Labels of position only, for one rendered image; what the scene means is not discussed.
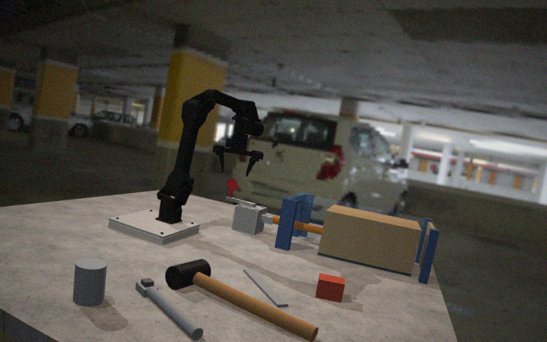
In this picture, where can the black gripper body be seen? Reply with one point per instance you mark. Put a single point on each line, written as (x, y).
(239, 142)

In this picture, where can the blue flat bar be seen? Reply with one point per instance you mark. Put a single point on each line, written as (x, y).
(282, 219)

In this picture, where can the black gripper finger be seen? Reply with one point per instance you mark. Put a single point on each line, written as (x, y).
(221, 159)
(251, 164)

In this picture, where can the black-headed mallet with wooden handle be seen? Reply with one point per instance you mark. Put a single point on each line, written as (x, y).
(198, 273)

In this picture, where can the dark grey cylinder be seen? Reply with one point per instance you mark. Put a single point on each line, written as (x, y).
(89, 282)

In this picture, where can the grey handle with square key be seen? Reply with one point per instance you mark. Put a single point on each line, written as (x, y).
(146, 288)

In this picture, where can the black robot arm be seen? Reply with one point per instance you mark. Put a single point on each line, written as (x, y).
(194, 114)

